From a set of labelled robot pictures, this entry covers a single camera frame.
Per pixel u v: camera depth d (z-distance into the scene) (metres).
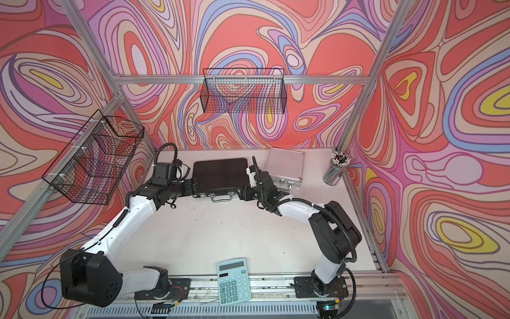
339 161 0.91
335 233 0.46
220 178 1.49
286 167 1.05
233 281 0.74
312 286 0.67
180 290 0.72
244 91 0.96
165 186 0.62
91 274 0.39
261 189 0.69
